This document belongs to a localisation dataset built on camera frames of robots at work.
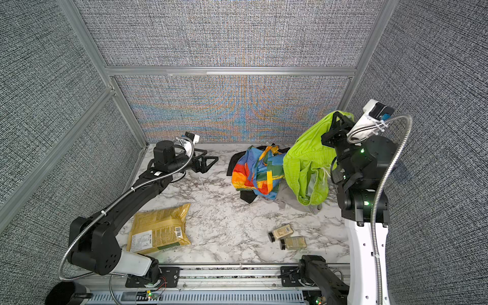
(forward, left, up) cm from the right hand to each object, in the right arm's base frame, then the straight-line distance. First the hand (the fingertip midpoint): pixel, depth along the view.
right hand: (334, 111), depth 52 cm
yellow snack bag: (-15, +60, -46) cm, 77 cm away
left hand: (+9, +39, -26) cm, 48 cm away
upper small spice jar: (-14, +10, -51) cm, 54 cm away
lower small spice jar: (-19, +4, -51) cm, 54 cm away
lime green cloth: (-1, +3, -20) cm, 21 cm away
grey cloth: (+3, +4, -52) cm, 52 cm away
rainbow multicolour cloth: (+11, +17, -40) cm, 45 cm away
